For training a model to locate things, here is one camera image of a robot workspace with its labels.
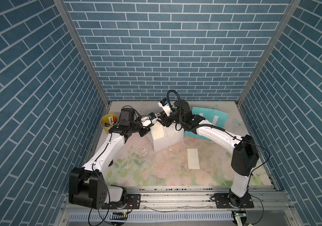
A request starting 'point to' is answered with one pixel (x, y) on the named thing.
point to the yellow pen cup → (108, 120)
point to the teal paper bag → (213, 117)
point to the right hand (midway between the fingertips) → (160, 115)
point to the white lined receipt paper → (157, 130)
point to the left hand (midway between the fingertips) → (155, 123)
